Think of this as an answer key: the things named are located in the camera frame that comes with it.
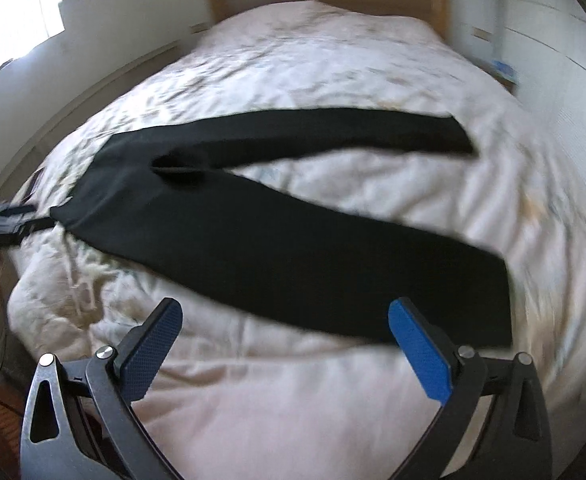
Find black pants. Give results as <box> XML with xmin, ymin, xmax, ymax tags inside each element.
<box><xmin>50</xmin><ymin>108</ymin><xmax>513</xmax><ymax>348</ymax></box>

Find floral white duvet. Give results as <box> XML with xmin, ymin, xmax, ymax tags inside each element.
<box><xmin>7</xmin><ymin>0</ymin><xmax>586</xmax><ymax>480</ymax></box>

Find bedside table with blue items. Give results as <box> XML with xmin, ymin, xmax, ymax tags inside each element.
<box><xmin>476</xmin><ymin>60</ymin><xmax>517</xmax><ymax>94</ymax></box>

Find white wardrobe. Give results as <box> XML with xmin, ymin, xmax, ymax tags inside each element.
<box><xmin>501</xmin><ymin>0</ymin><xmax>586</xmax><ymax>168</ymax></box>

